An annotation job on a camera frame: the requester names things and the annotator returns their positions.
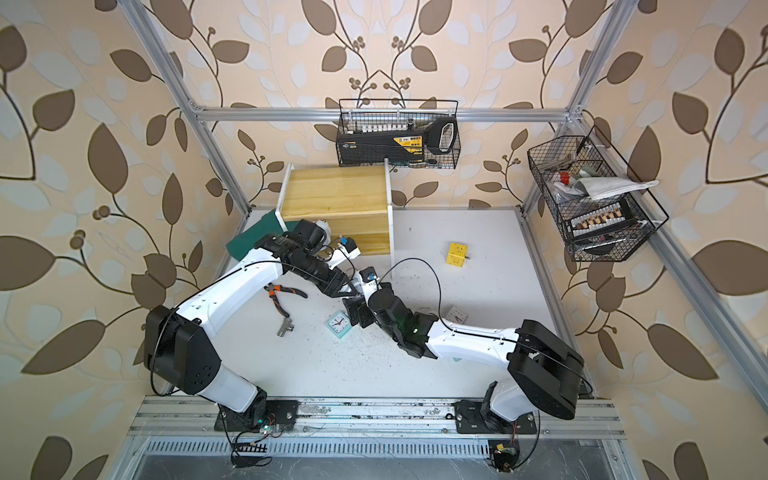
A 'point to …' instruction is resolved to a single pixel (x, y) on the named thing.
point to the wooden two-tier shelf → (356, 201)
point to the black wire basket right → (557, 164)
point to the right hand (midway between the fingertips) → (358, 292)
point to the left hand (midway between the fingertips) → (351, 288)
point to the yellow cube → (456, 254)
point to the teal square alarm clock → (339, 324)
